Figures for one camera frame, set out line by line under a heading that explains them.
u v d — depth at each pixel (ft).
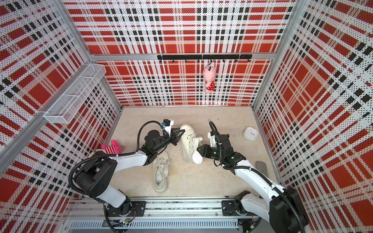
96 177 1.48
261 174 1.59
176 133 2.55
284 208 1.31
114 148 2.95
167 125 2.39
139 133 2.41
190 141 2.64
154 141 2.22
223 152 2.02
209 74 2.98
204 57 2.90
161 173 2.58
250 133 3.31
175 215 2.41
